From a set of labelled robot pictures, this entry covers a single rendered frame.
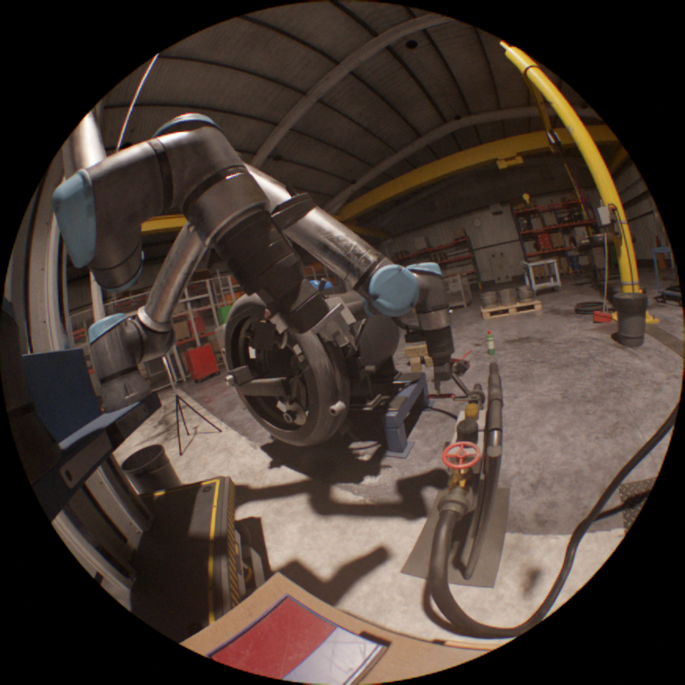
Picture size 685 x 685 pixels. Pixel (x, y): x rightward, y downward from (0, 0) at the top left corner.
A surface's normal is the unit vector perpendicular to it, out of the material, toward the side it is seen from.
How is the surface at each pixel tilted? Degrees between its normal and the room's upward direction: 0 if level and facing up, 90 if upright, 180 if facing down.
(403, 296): 94
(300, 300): 78
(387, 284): 94
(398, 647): 0
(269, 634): 0
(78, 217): 123
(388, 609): 0
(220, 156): 91
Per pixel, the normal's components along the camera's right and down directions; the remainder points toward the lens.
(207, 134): 0.73, -0.11
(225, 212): 0.21, 0.37
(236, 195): 0.54, 0.11
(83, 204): 0.83, 0.27
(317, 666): -0.17, -0.96
